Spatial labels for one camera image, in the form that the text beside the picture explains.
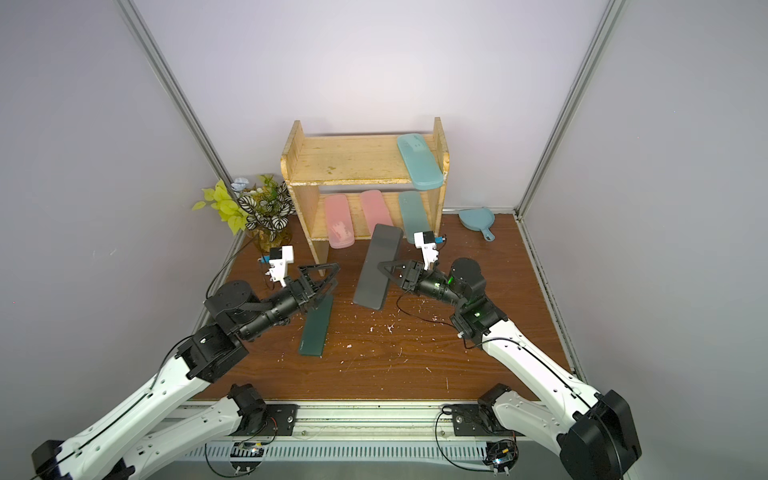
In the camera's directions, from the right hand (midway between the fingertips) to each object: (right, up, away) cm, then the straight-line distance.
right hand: (381, 267), depth 63 cm
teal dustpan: (+37, +14, +55) cm, 67 cm away
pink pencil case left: (-13, +8, +22) cm, 27 cm away
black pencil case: (-2, -4, +1) cm, 4 cm away
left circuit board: (-34, -48, +9) cm, 59 cm away
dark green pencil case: (-20, -20, +23) cm, 37 cm away
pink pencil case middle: (-3, +16, +29) cm, 33 cm away
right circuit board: (+29, -46, +6) cm, 54 cm away
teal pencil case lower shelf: (+9, +14, +27) cm, 31 cm away
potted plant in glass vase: (-38, +16, +26) cm, 49 cm away
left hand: (-9, -1, -5) cm, 10 cm away
